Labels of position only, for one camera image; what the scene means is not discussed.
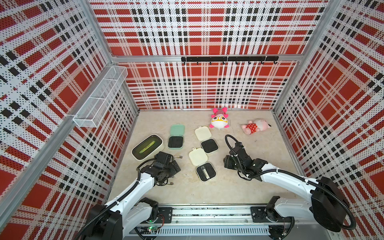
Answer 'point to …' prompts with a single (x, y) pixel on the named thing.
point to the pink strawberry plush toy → (257, 125)
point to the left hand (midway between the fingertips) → (176, 170)
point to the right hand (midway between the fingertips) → (229, 160)
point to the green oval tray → (147, 147)
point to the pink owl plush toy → (219, 118)
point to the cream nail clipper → (205, 172)
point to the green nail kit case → (176, 138)
